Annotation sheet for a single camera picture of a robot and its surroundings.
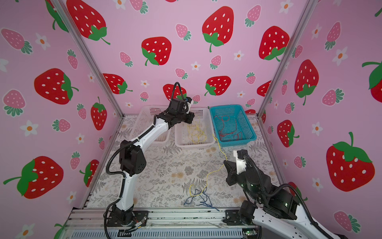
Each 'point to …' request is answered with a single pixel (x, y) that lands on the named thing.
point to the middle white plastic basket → (202, 115)
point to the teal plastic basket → (232, 125)
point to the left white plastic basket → (144, 121)
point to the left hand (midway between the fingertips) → (195, 114)
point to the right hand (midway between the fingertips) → (223, 161)
